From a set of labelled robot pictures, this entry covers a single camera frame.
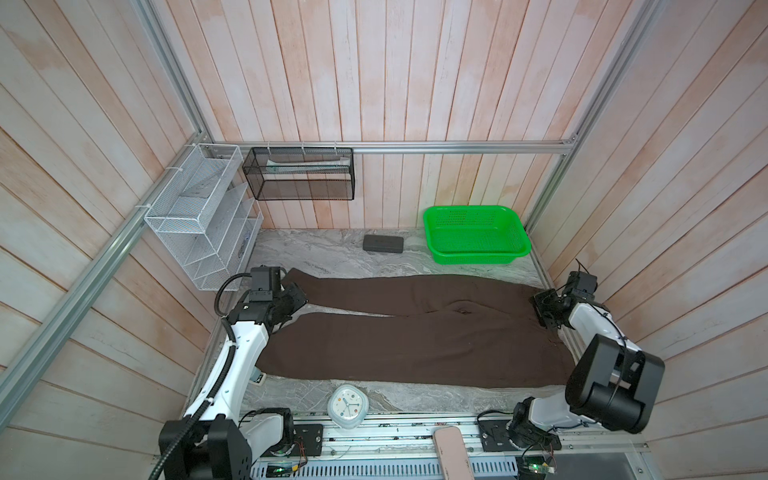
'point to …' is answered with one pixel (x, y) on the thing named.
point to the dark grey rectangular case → (383, 243)
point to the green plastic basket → (475, 235)
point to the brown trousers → (415, 330)
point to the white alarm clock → (347, 406)
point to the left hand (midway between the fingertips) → (301, 301)
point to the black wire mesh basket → (300, 173)
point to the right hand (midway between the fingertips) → (532, 299)
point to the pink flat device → (452, 454)
